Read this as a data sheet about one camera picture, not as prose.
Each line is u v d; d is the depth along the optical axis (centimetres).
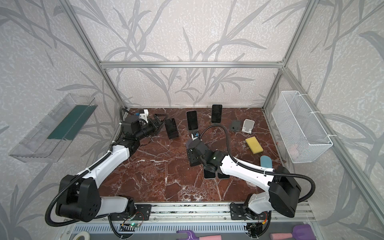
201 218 73
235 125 107
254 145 98
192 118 101
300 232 68
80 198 41
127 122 62
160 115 75
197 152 60
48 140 64
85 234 68
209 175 87
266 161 92
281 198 39
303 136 61
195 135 70
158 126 72
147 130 71
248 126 103
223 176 85
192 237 68
